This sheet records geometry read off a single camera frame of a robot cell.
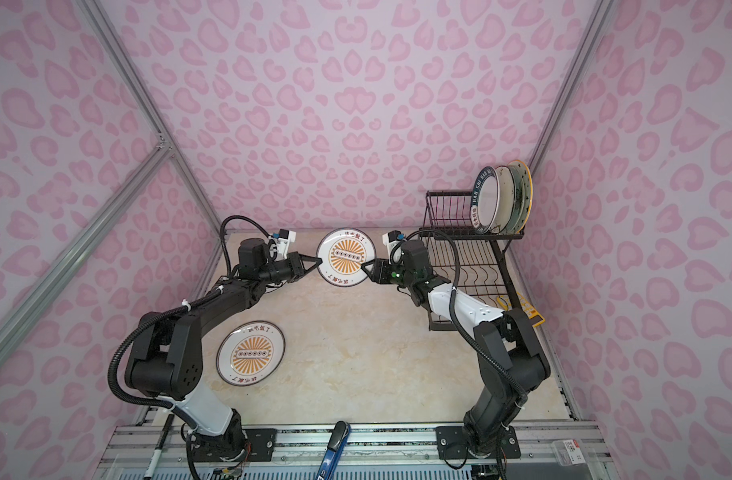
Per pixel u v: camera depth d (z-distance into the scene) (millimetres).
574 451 703
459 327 480
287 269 787
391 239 798
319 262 859
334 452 690
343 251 878
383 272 773
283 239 825
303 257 821
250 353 881
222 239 750
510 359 458
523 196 800
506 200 833
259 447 734
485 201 952
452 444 738
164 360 469
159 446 730
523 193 793
